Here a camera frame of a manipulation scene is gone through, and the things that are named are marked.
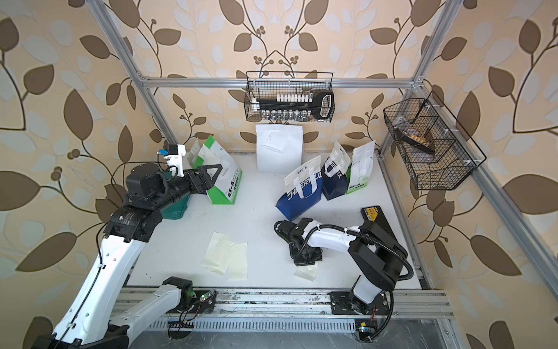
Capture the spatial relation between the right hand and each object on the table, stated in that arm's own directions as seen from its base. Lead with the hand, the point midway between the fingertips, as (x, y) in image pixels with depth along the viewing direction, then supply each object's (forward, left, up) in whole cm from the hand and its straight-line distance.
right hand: (306, 263), depth 84 cm
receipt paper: (-1, +27, +1) cm, 27 cm away
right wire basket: (+24, -44, +33) cm, 60 cm away
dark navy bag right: (+33, -14, +16) cm, 39 cm away
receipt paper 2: (-3, 0, +1) cm, 4 cm away
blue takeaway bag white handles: (+24, 0, +17) cm, 29 cm away
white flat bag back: (+50, +9, +15) cm, 53 cm away
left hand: (+17, +30, +40) cm, 53 cm away
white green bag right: (+34, -26, +17) cm, 46 cm away
